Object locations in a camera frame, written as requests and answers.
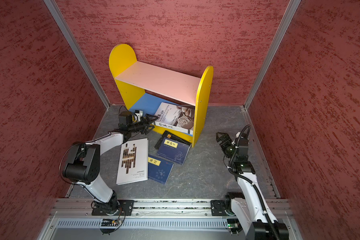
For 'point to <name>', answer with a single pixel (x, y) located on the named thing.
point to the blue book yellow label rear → (174, 150)
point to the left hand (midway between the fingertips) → (157, 123)
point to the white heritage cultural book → (176, 117)
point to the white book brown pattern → (133, 166)
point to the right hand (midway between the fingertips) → (216, 140)
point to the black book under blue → (168, 135)
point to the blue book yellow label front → (158, 170)
